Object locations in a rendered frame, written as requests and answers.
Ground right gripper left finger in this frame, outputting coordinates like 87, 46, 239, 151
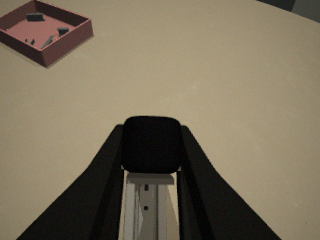
16, 124, 124, 240

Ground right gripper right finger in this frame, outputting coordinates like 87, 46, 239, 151
176, 125, 281, 240

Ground pink shallow tray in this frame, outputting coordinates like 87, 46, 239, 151
0, 0, 93, 67

